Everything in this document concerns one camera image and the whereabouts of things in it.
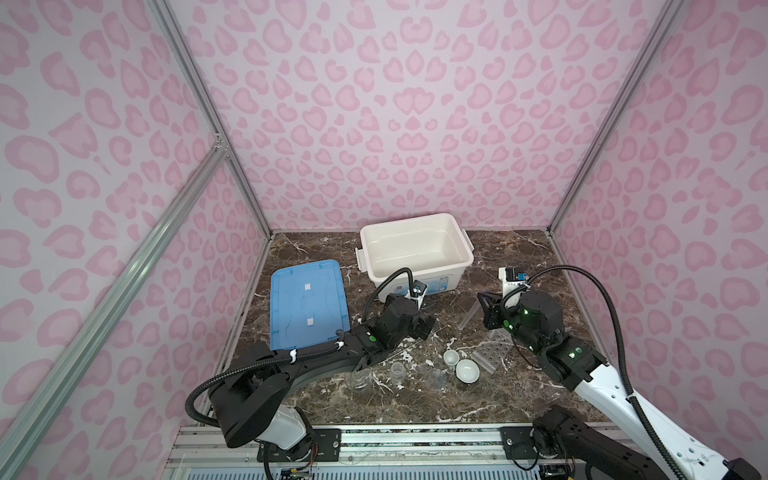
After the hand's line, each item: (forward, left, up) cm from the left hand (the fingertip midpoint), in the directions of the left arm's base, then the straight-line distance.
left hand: (421, 300), depth 82 cm
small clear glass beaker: (-14, +7, -14) cm, 21 cm away
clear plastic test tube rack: (-9, -21, -12) cm, 26 cm away
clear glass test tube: (-4, -13, -1) cm, 13 cm away
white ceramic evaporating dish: (-14, -13, -14) cm, 24 cm away
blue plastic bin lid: (+8, +36, -15) cm, 40 cm away
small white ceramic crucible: (-11, -9, -14) cm, 20 cm away
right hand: (-3, -14, +9) cm, 17 cm away
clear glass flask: (-17, +16, -11) cm, 26 cm away
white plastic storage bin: (+29, -7, -11) cm, 32 cm away
